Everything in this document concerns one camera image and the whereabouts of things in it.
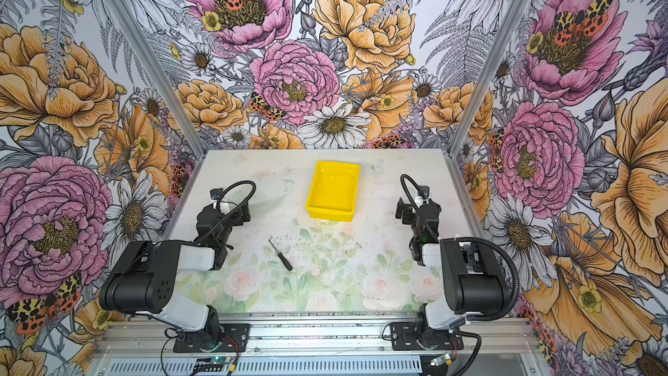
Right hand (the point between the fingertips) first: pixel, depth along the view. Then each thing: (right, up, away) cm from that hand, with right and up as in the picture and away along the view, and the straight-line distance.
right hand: (413, 205), depth 94 cm
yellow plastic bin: (-29, +4, +14) cm, 32 cm away
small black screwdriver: (-46, -17, -5) cm, 49 cm away
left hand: (-64, 0, 0) cm, 64 cm away
